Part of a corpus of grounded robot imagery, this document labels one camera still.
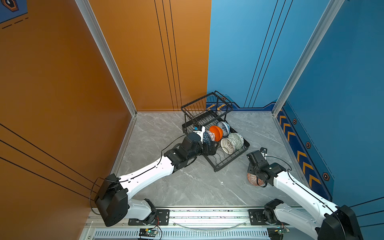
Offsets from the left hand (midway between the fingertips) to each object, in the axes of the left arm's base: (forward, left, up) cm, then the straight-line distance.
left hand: (212, 142), depth 77 cm
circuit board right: (-36, -33, -21) cm, 53 cm away
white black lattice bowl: (+9, -12, -19) cm, 24 cm away
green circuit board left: (-37, +31, -23) cm, 53 cm away
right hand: (-6, -24, -16) cm, 29 cm away
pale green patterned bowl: (+14, -19, -17) cm, 29 cm away
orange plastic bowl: (+16, -5, -12) cm, 21 cm away
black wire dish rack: (+39, -2, -19) cm, 44 cm away
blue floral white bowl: (+19, -10, -11) cm, 24 cm away
